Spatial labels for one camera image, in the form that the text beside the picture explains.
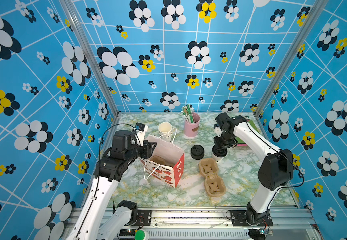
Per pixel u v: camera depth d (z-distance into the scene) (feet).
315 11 2.27
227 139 2.38
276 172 1.56
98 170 1.46
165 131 2.94
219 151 2.78
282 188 1.71
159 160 2.92
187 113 2.92
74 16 2.33
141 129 1.93
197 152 3.04
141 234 2.06
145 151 1.96
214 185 2.66
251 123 3.53
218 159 2.84
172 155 2.61
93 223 1.26
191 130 3.25
